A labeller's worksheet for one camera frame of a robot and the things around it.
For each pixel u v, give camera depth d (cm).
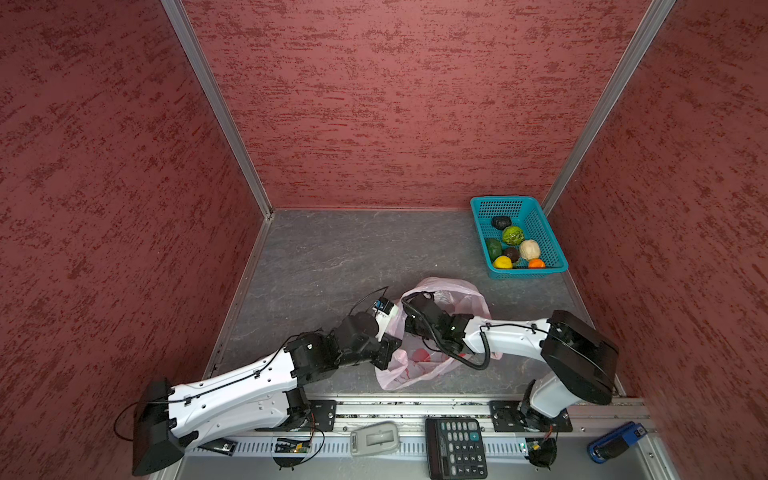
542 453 70
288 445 73
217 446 69
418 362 82
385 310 64
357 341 54
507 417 74
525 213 116
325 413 74
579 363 44
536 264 100
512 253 103
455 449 68
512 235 106
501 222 113
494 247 103
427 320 65
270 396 61
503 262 100
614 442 68
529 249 103
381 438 69
